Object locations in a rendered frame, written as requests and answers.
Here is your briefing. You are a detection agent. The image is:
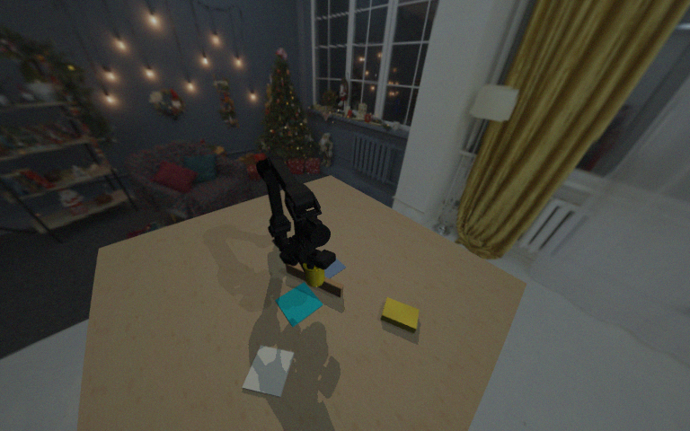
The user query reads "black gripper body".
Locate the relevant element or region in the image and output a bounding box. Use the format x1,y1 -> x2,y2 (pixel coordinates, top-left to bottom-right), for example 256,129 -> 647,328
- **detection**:
279,234 -> 336,270

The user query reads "yellow cup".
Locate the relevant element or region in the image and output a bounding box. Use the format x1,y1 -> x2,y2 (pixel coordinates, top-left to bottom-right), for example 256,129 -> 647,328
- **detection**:
303,263 -> 324,287

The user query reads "yellow rectangular block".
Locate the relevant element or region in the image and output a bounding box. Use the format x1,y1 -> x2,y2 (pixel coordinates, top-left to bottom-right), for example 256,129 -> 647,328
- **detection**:
381,297 -> 420,333

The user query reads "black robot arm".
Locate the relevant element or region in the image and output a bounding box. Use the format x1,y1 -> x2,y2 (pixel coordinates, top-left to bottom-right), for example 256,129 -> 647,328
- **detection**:
256,156 -> 331,267

